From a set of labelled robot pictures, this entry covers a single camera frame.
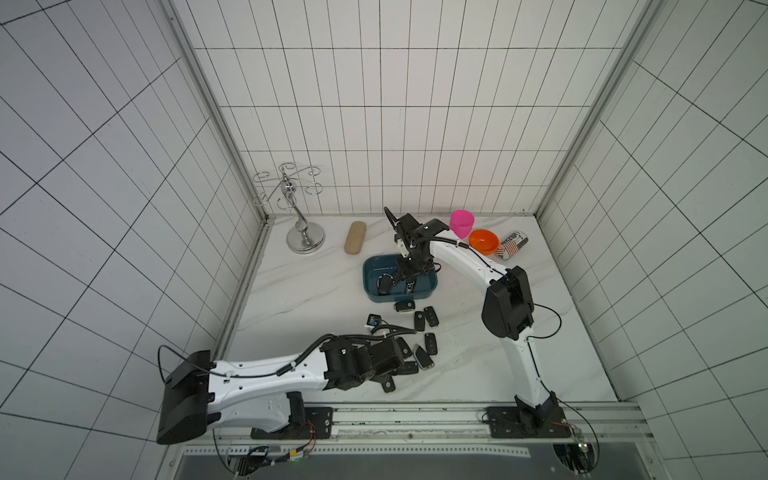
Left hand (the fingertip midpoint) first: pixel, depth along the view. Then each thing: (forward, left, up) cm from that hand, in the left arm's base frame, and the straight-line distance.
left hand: (369, 365), depth 76 cm
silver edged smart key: (+4, -15, -7) cm, 17 cm away
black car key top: (+20, -10, -5) cm, 23 cm away
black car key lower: (+1, -11, -6) cm, 12 cm away
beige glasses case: (+48, +8, -5) cm, 49 cm away
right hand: (+30, -12, +1) cm, 32 cm away
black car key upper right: (+17, -18, -6) cm, 25 cm away
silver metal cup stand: (+49, +26, -7) cm, 56 cm away
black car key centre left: (+7, -10, -6) cm, 13 cm away
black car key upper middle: (+16, -15, -5) cm, 22 cm away
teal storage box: (+36, -1, -5) cm, 36 cm away
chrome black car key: (+28, -4, -5) cm, 28 cm away
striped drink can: (+43, -50, -4) cm, 66 cm away
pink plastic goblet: (+46, -30, +6) cm, 55 cm away
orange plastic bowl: (+45, -40, -3) cm, 60 cm away
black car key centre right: (+8, -18, -5) cm, 20 cm away
